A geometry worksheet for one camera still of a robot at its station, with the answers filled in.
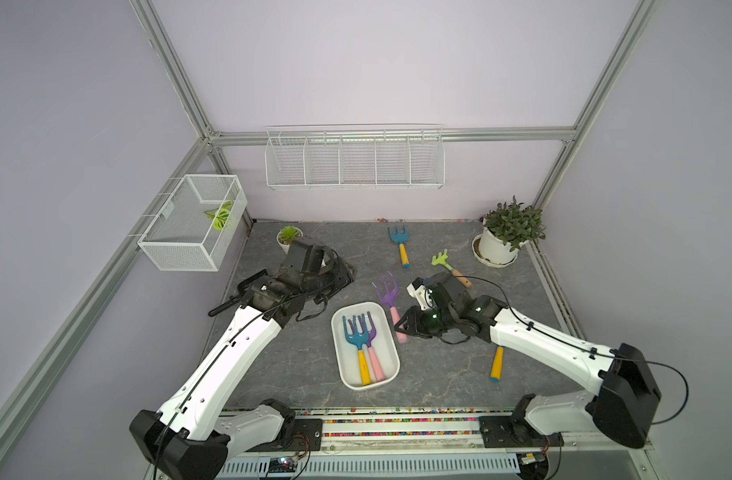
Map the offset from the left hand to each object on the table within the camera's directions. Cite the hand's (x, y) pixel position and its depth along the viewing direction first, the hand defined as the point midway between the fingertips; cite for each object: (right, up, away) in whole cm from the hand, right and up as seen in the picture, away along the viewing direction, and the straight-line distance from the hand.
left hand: (353, 276), depth 71 cm
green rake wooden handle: (+30, +3, +38) cm, 48 cm away
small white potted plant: (-27, +11, +35) cm, 45 cm away
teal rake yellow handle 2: (+15, +11, +44) cm, 48 cm away
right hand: (+11, -14, +5) cm, 18 cm away
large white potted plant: (+47, +13, +23) cm, 54 cm away
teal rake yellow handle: (0, -21, +16) cm, 26 cm away
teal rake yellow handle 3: (+39, -27, +12) cm, 49 cm away
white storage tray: (+2, -22, +16) cm, 27 cm away
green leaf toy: (-37, +16, +10) cm, 42 cm away
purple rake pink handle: (+3, -21, +17) cm, 27 cm away
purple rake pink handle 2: (+9, -7, +13) cm, 18 cm away
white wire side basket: (-46, +13, +13) cm, 50 cm away
